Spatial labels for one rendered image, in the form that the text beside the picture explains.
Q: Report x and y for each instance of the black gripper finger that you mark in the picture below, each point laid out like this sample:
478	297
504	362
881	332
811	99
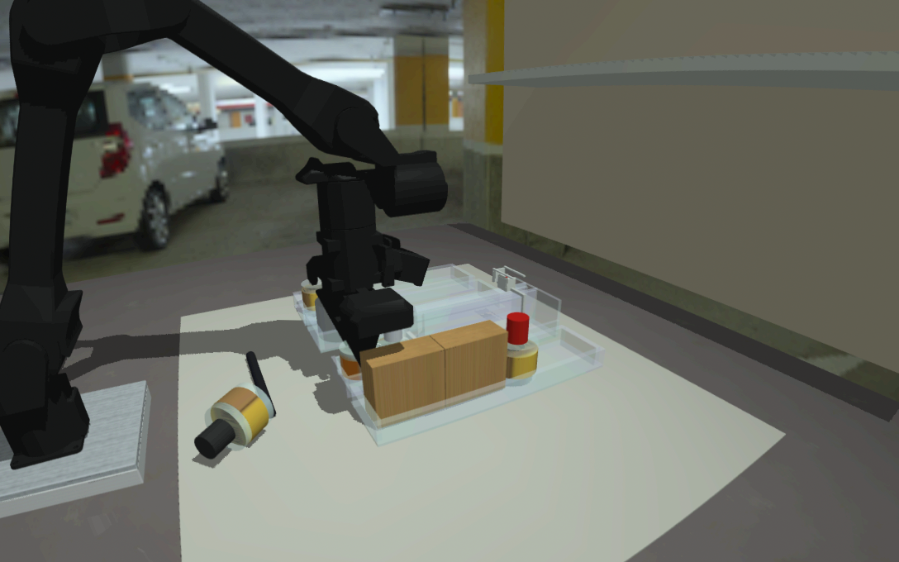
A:
331	304
358	345

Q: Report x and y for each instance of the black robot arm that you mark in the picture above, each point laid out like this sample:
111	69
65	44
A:
56	47

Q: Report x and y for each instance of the wooden block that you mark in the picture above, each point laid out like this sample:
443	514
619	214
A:
403	376
475	356

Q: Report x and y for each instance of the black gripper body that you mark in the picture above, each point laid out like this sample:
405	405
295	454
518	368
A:
349	266

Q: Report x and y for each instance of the grey cylinder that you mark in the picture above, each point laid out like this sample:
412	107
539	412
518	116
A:
322	318

